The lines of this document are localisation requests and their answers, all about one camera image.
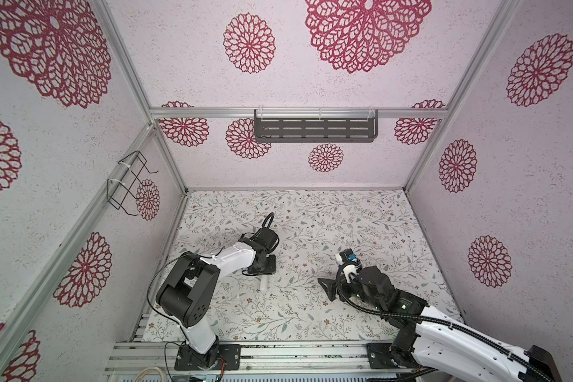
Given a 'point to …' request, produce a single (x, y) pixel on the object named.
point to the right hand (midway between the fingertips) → (329, 270)
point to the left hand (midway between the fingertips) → (268, 273)
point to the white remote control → (264, 283)
